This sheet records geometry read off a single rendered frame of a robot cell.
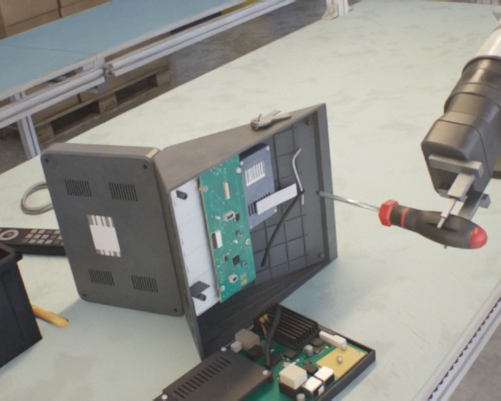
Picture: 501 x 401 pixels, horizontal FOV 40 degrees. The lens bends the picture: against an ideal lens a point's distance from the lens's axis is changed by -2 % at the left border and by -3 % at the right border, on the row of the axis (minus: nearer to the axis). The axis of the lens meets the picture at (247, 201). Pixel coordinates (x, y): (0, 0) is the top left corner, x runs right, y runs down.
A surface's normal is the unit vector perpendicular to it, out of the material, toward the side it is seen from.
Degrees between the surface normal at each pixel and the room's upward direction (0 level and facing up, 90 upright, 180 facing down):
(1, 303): 90
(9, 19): 90
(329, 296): 0
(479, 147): 90
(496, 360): 0
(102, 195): 90
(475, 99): 35
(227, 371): 0
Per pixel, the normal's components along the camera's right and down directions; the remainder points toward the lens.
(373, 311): -0.12, -0.88
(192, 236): 0.73, 0.23
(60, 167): -0.38, 0.47
